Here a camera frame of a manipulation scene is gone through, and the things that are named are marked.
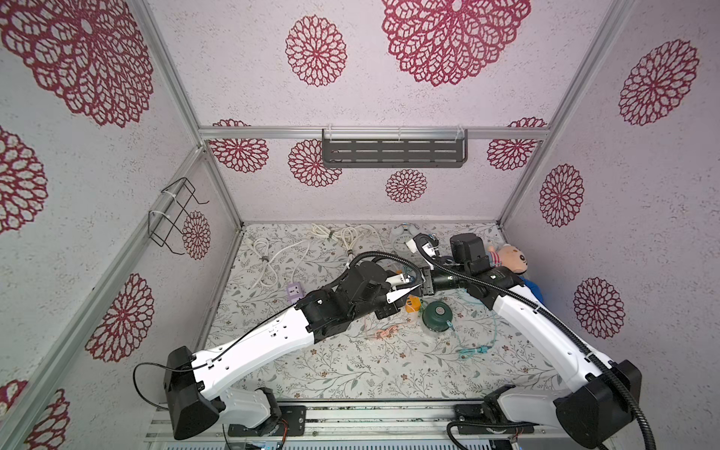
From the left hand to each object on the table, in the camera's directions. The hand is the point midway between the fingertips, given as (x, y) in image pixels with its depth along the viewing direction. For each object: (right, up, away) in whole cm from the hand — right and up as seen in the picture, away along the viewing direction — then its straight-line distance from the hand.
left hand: (399, 284), depth 69 cm
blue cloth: (+55, -6, +34) cm, 65 cm away
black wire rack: (-63, +15, +7) cm, 65 cm away
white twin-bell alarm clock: (+7, +15, +34) cm, 38 cm away
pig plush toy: (+43, +6, +29) cm, 53 cm away
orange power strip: (+8, -10, +25) cm, 28 cm away
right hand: (-1, 0, 0) cm, 1 cm away
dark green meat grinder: (+13, -11, +14) cm, 22 cm away
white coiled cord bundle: (-49, +9, +44) cm, 67 cm away
